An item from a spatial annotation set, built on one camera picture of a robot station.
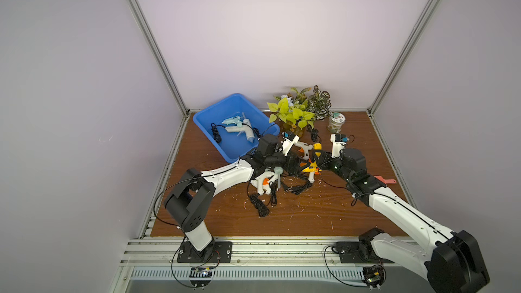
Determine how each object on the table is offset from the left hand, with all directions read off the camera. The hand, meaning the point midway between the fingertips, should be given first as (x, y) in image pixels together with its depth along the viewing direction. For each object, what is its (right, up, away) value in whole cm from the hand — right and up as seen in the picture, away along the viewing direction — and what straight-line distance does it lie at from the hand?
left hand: (306, 161), depth 79 cm
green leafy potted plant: (-4, +21, +10) cm, 24 cm away
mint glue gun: (-34, +18, +35) cm, 51 cm away
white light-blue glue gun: (-27, +13, +29) cm, 42 cm away
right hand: (+5, +6, +1) cm, 7 cm away
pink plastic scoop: (+38, -11, +11) cm, 41 cm away
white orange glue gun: (-18, -11, +9) cm, 23 cm away
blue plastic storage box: (-35, +3, +27) cm, 44 cm away
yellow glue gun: (+3, -2, -1) cm, 4 cm away
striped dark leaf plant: (+9, +25, +14) cm, 30 cm away
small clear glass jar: (+21, +16, +27) cm, 38 cm away
